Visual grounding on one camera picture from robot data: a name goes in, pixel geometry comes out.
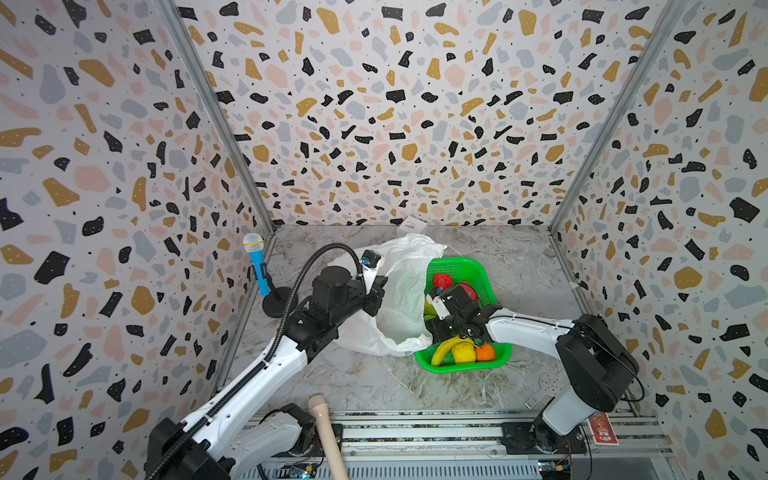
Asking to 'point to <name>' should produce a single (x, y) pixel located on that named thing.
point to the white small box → (413, 224)
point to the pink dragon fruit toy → (470, 290)
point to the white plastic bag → (399, 327)
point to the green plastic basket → (476, 273)
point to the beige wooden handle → (319, 406)
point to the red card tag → (602, 429)
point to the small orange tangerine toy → (486, 353)
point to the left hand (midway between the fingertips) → (385, 273)
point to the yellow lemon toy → (464, 352)
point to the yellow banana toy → (445, 346)
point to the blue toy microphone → (254, 244)
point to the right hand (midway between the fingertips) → (425, 324)
